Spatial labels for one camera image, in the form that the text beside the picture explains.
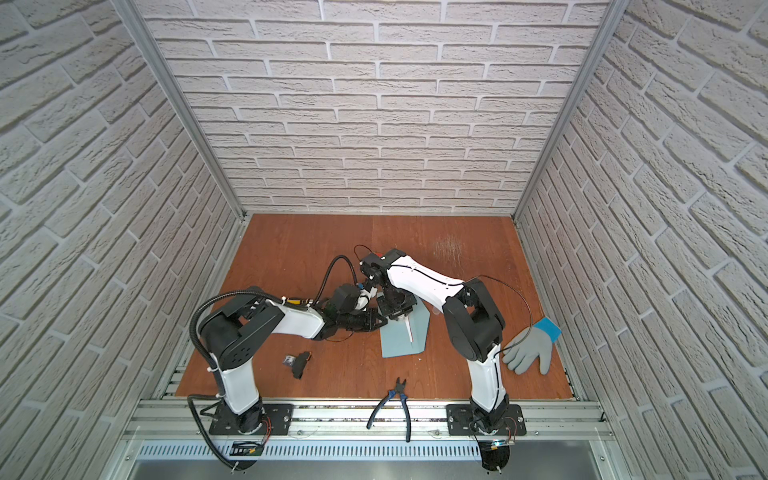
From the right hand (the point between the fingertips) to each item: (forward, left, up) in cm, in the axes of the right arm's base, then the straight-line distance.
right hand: (402, 313), depth 86 cm
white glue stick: (+1, +10, +10) cm, 14 cm away
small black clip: (-10, +31, -5) cm, 33 cm away
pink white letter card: (-2, -2, -6) cm, 7 cm away
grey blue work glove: (-9, -40, -11) cm, 43 cm away
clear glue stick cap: (+3, -11, -6) cm, 13 cm away
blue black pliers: (-18, +2, -6) cm, 20 cm away
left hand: (+1, +4, -5) cm, 6 cm away
